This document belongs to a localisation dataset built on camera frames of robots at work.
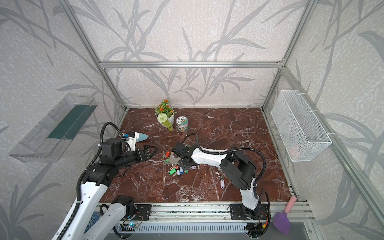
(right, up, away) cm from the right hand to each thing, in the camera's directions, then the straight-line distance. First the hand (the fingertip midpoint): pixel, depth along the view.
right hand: (187, 158), depth 91 cm
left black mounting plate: (-20, -22, -18) cm, 35 cm away
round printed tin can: (-5, +22, +11) cm, 25 cm away
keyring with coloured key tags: (-10, -2, +1) cm, 10 cm away
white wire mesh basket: (+51, +17, -29) cm, 61 cm away
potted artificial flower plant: (-15, +27, +6) cm, 32 cm away
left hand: (-14, +11, -19) cm, 26 cm away
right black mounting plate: (+27, -23, -16) cm, 39 cm away
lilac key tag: (+21, -12, -8) cm, 25 cm away
